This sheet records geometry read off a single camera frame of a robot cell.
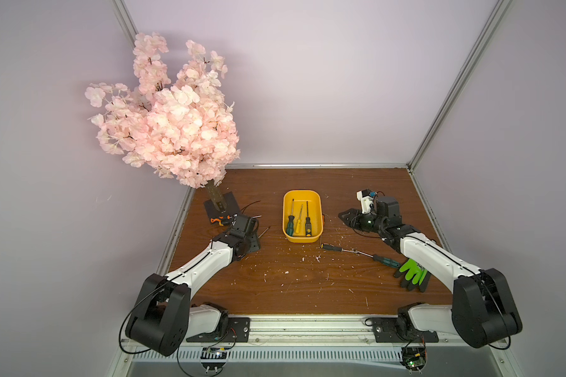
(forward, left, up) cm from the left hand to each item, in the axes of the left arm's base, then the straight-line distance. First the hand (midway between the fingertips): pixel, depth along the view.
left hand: (254, 241), depth 89 cm
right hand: (+7, -33, +11) cm, 36 cm away
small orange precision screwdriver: (+10, +20, -2) cm, 22 cm away
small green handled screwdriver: (-7, -50, -2) cm, 51 cm away
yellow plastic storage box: (+14, -19, -4) cm, 24 cm away
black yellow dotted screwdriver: (+9, -21, -3) cm, 23 cm away
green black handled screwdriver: (+12, -14, -3) cm, 19 cm away
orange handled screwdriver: (+7, -4, -4) cm, 9 cm away
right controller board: (-35, -53, -5) cm, 64 cm away
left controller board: (-37, +9, -8) cm, 39 cm away
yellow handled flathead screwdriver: (+10, -18, -3) cm, 20 cm away
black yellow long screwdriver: (-2, -35, -3) cm, 35 cm away
